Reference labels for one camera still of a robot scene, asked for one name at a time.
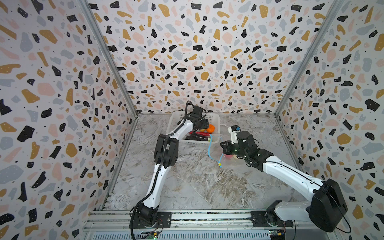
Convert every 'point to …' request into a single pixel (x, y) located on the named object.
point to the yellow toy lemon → (203, 130)
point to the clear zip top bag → (215, 151)
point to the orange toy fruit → (211, 128)
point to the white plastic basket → (214, 120)
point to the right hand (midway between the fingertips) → (218, 141)
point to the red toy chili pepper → (203, 133)
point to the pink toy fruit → (229, 155)
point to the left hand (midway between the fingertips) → (206, 122)
